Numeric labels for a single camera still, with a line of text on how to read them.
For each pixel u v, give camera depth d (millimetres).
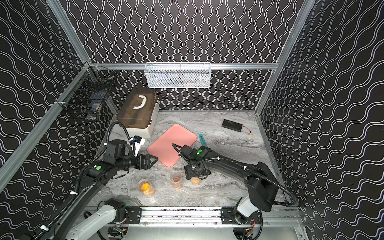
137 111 1065
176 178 805
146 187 769
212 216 764
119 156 576
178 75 1255
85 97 923
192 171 706
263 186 426
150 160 662
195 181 833
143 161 651
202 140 1030
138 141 673
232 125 1098
